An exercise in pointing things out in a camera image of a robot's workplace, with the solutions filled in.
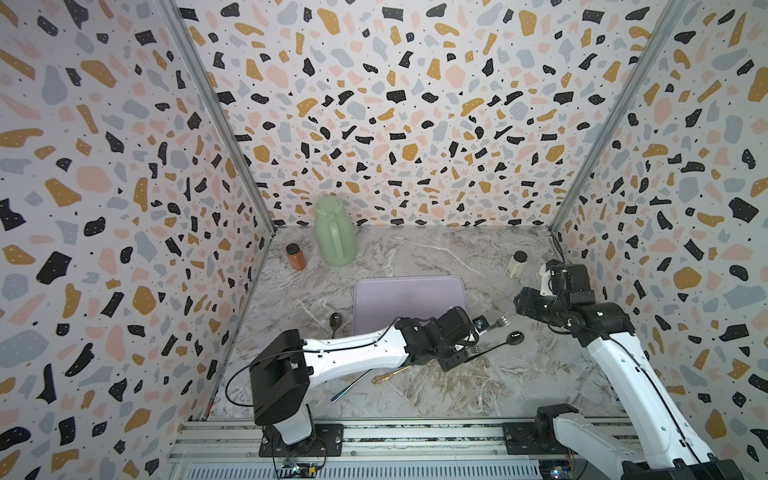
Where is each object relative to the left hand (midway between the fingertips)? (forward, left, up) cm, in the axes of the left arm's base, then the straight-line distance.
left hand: (463, 344), depth 77 cm
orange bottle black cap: (+35, +52, -6) cm, 63 cm away
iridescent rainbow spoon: (-5, +30, -13) cm, 34 cm away
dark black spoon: (+6, -18, -12) cm, 23 cm away
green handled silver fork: (+6, -11, +1) cm, 12 cm away
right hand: (+8, -16, +7) cm, 19 cm away
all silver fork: (+4, -8, -13) cm, 16 cm away
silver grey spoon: (+13, +37, -12) cm, 41 cm away
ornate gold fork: (-4, +23, -13) cm, 27 cm away
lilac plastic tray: (+22, +23, -14) cm, 35 cm away
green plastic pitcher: (+34, +36, +7) cm, 50 cm away
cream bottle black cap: (+30, -24, -8) cm, 39 cm away
